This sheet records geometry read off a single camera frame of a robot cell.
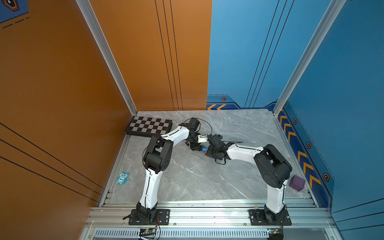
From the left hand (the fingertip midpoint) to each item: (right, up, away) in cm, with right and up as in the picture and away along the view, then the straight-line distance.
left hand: (199, 141), depth 102 cm
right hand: (+6, -7, -5) cm, 10 cm away
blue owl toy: (-44, -19, -17) cm, 51 cm away
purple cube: (+52, -20, -22) cm, 60 cm away
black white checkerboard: (-37, +10, +6) cm, 38 cm away
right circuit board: (+36, -41, -31) cm, 63 cm away
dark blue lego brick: (+3, -4, -7) cm, 9 cm away
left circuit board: (-26, -42, -29) cm, 57 cm away
